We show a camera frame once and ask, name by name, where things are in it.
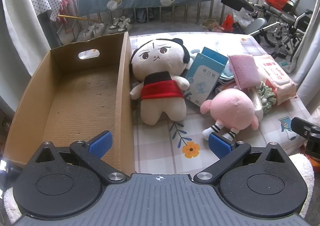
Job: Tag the white plush doll red top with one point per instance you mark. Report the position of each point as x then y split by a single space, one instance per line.
160 91

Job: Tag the brown cardboard box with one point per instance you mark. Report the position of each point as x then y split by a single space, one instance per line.
75 96

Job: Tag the green scrunchie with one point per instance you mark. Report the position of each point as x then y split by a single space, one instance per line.
270 96

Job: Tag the light blue towel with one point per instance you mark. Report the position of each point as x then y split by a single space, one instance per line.
226 74

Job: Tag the small red plastic bag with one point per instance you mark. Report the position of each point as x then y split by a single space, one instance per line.
228 22

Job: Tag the black padded seat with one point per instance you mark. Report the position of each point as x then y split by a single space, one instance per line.
235 0

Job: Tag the dark chair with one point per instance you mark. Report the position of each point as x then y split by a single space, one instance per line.
48 30

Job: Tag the white and black sneaker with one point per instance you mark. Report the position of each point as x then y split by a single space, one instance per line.
125 23
114 25

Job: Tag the pink sponge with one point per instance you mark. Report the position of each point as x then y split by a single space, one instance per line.
243 70

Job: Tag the pink plush toy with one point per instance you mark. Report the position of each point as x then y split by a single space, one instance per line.
230 108

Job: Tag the white fleece cloth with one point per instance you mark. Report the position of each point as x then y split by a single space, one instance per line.
301 178
11 206

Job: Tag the plaid floral tablecloth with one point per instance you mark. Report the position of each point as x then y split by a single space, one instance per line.
155 146

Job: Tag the blue bandage box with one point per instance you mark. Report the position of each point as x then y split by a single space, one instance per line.
202 78

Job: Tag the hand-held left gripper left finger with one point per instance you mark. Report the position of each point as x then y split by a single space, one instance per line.
100 144

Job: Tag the white polka dot cloth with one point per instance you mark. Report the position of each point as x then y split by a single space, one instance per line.
47 0

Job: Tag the wheelchair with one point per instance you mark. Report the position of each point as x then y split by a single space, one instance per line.
287 23

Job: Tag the white curtain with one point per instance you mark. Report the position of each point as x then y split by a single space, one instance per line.
17 40

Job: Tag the pink wet wipes pack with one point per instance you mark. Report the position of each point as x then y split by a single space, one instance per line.
275 75

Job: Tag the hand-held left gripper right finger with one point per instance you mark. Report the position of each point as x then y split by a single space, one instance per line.
220 146

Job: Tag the yellow stick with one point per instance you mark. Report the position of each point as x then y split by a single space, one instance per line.
75 17

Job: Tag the white ribbed cloth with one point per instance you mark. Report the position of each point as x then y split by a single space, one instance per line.
256 101

